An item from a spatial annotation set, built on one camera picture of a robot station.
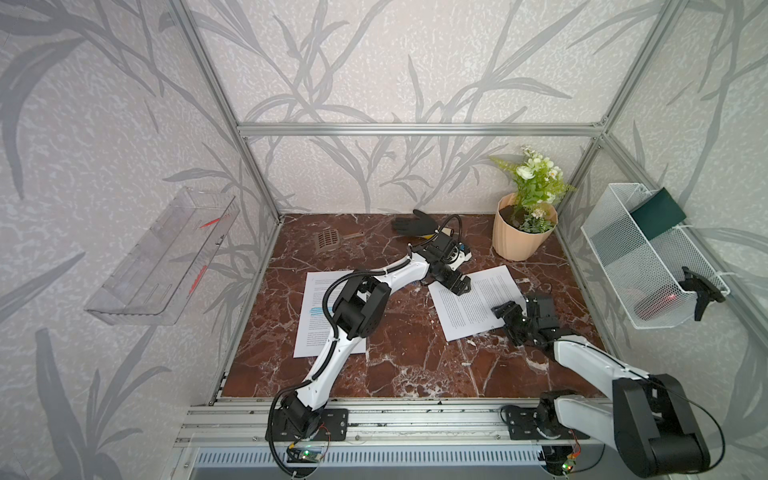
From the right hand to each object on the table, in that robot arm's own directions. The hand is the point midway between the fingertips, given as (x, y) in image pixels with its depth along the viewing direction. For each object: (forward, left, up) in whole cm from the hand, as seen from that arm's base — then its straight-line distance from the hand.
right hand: (494, 313), depth 91 cm
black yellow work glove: (+40, +20, -4) cm, 45 cm away
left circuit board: (-35, +52, -2) cm, 63 cm away
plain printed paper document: (+1, +6, -3) cm, 7 cm away
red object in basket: (-11, -27, +25) cm, 38 cm away
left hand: (+11, +9, -1) cm, 14 cm away
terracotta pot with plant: (+29, -14, +13) cm, 35 cm away
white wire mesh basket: (+2, -36, +17) cm, 40 cm away
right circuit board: (-37, -11, -4) cm, 39 cm away
